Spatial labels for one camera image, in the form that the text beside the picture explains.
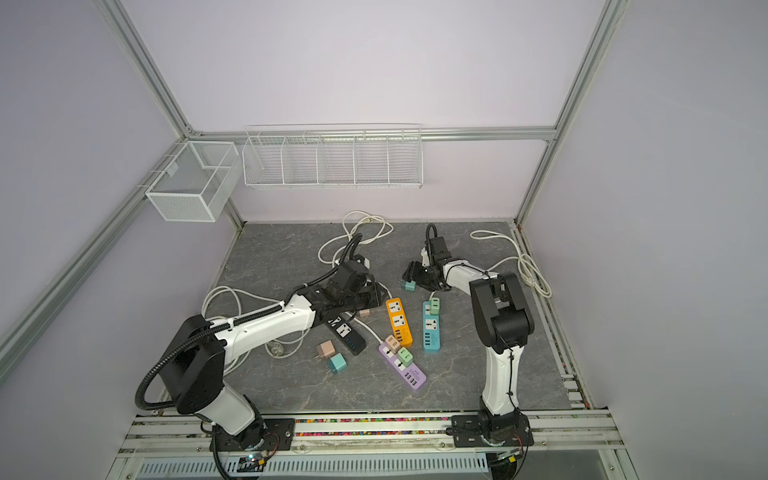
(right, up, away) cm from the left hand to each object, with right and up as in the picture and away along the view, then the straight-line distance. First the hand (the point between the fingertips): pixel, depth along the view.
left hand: (386, 297), depth 84 cm
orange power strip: (+4, -9, +8) cm, 12 cm away
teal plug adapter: (-14, -18, -1) cm, 23 cm away
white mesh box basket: (-66, +37, +18) cm, 78 cm away
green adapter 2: (+15, -4, +5) cm, 16 cm away
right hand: (+8, +3, +17) cm, 19 cm away
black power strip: (-12, -11, +5) cm, 17 cm away
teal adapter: (+8, +1, +15) cm, 17 cm away
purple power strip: (+7, -21, -3) cm, 22 cm away
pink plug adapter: (-18, -16, +3) cm, 24 cm away
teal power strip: (+14, -9, +7) cm, 18 cm away
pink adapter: (+2, -13, -1) cm, 13 cm away
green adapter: (+5, -15, -4) cm, 17 cm away
